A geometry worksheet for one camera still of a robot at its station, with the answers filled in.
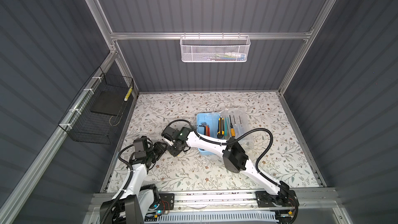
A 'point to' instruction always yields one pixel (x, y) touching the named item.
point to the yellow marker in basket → (128, 94)
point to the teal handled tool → (226, 125)
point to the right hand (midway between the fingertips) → (174, 152)
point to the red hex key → (208, 131)
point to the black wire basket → (95, 115)
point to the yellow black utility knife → (220, 131)
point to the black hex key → (204, 128)
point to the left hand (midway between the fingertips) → (164, 146)
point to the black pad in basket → (109, 102)
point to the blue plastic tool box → (239, 120)
